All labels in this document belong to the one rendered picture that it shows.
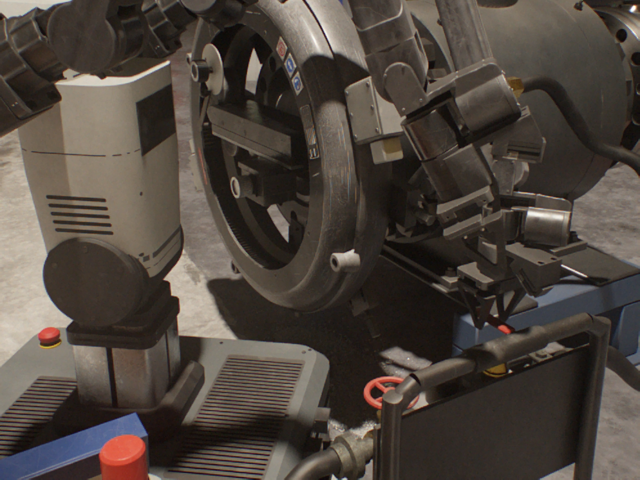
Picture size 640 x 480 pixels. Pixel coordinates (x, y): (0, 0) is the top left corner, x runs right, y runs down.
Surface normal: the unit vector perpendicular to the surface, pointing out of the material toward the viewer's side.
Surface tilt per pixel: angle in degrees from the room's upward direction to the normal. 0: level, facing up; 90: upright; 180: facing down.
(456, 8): 69
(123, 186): 98
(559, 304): 90
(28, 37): 73
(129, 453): 0
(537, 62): 55
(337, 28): 42
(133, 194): 95
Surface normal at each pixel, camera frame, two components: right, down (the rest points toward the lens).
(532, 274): -0.85, 0.20
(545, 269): 0.53, 0.32
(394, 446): 0.29, 0.36
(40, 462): 0.06, -0.88
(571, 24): 0.32, -0.53
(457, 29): -0.39, 0.03
